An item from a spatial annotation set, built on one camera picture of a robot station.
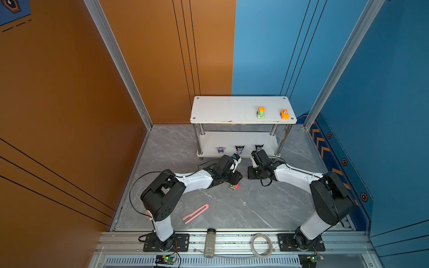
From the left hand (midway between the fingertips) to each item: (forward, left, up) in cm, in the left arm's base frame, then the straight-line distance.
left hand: (240, 174), depth 89 cm
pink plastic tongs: (-15, +17, -5) cm, 24 cm away
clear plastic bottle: (-32, +15, -1) cm, 35 cm away
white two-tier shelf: (+42, +7, -5) cm, 43 cm away
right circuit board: (-37, -27, -6) cm, 46 cm away
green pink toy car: (-6, +4, -4) cm, 8 cm away
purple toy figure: (+13, +11, +4) cm, 17 cm away
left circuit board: (-37, +33, -7) cm, 50 cm away
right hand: (+2, -4, -3) cm, 6 cm away
